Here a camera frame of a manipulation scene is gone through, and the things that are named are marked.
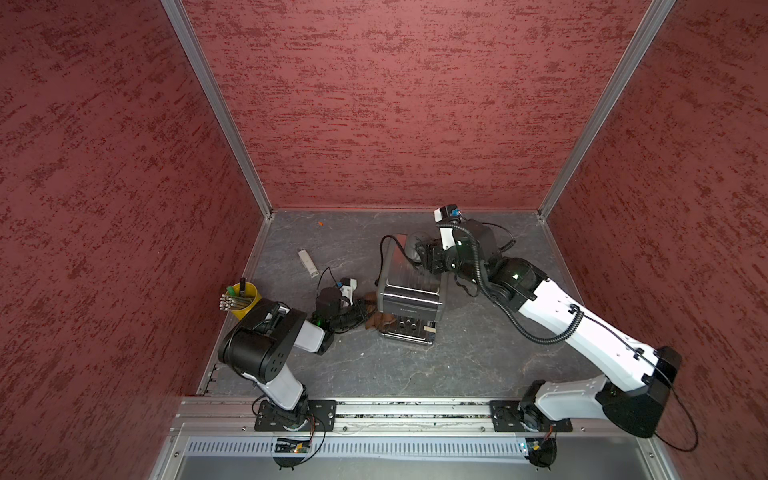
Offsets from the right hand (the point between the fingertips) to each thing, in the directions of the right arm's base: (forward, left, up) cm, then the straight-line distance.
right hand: (423, 252), depth 71 cm
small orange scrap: (+37, +37, -29) cm, 60 cm away
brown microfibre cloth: (-7, +13, -23) cm, 28 cm away
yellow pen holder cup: (0, +53, -20) cm, 57 cm away
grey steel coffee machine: (-10, +4, -2) cm, 11 cm away
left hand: (-3, +12, -26) cm, 29 cm away
